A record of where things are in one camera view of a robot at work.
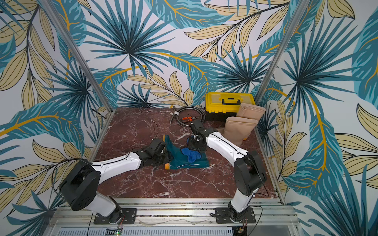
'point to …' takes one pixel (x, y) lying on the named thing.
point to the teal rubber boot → (180, 160)
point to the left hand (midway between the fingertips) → (170, 160)
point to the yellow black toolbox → (219, 105)
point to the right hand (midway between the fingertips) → (191, 146)
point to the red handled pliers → (187, 119)
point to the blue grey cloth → (192, 155)
